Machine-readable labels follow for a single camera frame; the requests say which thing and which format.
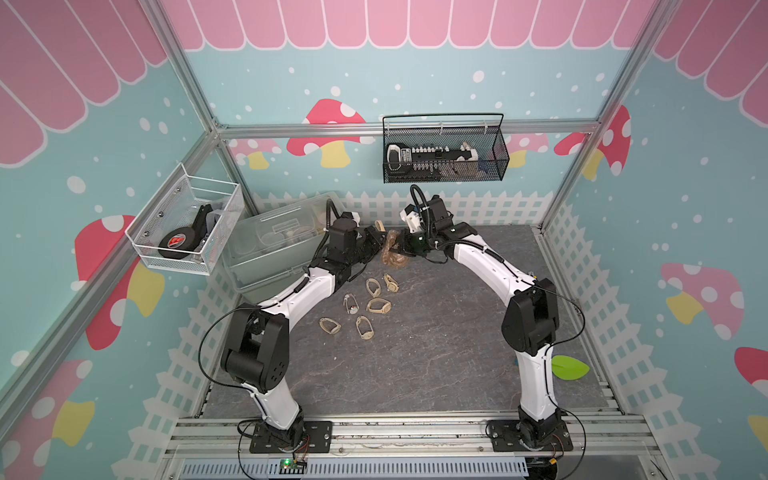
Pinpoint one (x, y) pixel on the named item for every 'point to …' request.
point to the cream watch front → (351, 303)
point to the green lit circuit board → (290, 466)
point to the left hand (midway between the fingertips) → (392, 237)
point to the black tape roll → (178, 238)
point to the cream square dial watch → (379, 225)
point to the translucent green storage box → (279, 239)
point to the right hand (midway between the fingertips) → (387, 246)
